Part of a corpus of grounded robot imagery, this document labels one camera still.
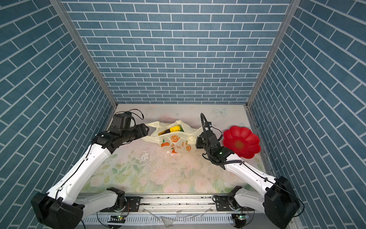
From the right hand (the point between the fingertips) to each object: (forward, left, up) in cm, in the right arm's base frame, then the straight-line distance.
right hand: (200, 136), depth 83 cm
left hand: (-3, +29, +7) cm, 30 cm away
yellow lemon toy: (+8, +17, -6) cm, 20 cm away
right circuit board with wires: (-37, -22, -18) cm, 47 cm away
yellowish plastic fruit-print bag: (-3, +16, -3) cm, 16 cm away
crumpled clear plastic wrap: (-41, +14, -17) cm, 46 cm away
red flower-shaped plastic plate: (+9, -30, -17) cm, 36 cm away
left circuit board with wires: (-41, +39, -19) cm, 60 cm away
